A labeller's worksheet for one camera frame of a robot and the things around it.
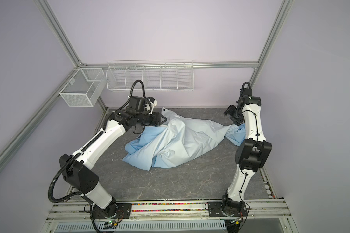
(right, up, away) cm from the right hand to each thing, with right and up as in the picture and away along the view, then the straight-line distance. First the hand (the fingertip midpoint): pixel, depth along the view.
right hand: (230, 118), depth 87 cm
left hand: (-39, -2, -10) cm, 40 cm away
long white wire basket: (-35, +32, +18) cm, 51 cm away
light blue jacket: (-30, -13, -5) cm, 33 cm away
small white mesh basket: (-96, +21, +11) cm, 99 cm away
